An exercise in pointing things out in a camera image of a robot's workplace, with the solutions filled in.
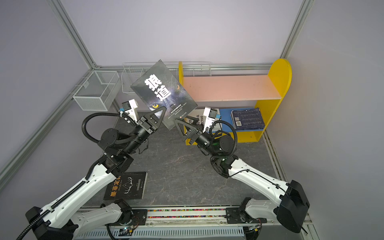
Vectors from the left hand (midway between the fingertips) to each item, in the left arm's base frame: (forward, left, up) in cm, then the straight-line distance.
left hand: (167, 112), depth 52 cm
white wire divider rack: (+50, +28, -14) cm, 59 cm away
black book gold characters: (-9, +28, -48) cm, 56 cm away
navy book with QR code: (+21, -43, -31) cm, 57 cm away
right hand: (-2, -3, -3) cm, 5 cm away
